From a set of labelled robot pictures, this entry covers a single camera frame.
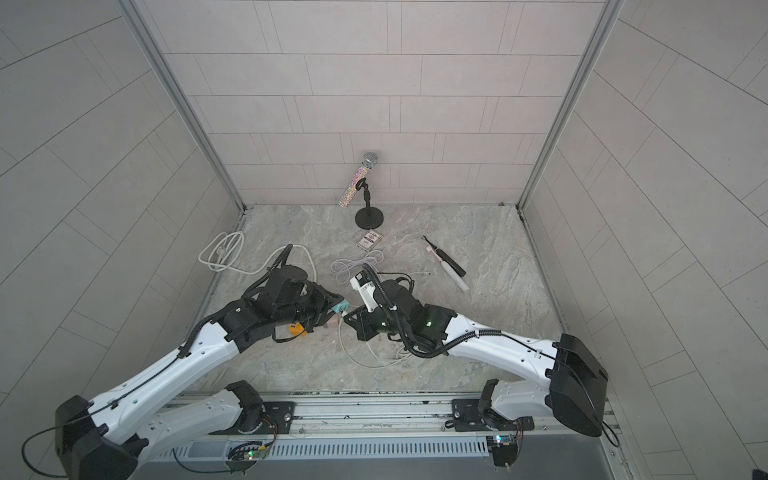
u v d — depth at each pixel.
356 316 0.64
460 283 0.94
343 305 0.71
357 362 0.80
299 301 0.58
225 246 1.05
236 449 0.69
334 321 0.70
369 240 1.05
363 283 0.63
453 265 0.98
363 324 0.61
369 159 0.94
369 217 1.12
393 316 0.53
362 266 0.99
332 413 0.72
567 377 0.39
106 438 0.37
